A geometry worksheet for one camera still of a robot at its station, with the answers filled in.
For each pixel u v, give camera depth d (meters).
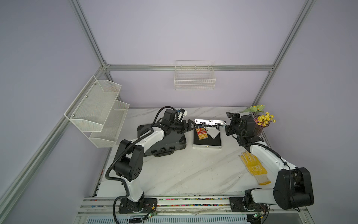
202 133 1.01
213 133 1.01
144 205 0.73
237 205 0.73
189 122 0.78
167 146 0.88
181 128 0.78
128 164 0.48
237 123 0.75
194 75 0.95
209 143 0.96
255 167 0.86
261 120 0.82
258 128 0.87
